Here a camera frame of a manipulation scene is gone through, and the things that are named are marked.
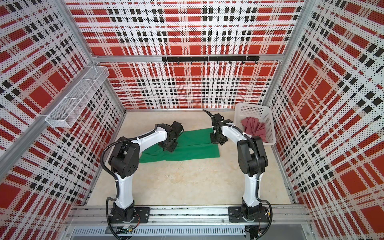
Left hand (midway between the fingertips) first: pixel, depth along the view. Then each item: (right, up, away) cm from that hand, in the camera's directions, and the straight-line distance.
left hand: (166, 149), depth 94 cm
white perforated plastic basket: (+70, +25, +17) cm, 76 cm away
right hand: (+33, +5, +2) cm, 33 cm away
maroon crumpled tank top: (+59, +14, +7) cm, 61 cm away
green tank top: (+16, +2, +7) cm, 18 cm away
